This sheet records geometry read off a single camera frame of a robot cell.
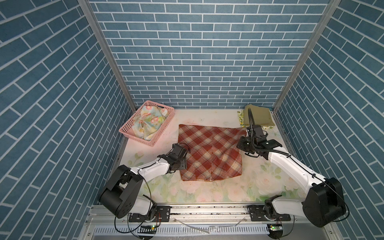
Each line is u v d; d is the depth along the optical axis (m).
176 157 0.70
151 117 1.11
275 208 0.63
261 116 1.13
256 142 0.64
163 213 0.74
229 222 0.72
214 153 0.95
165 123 1.06
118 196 0.42
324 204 0.41
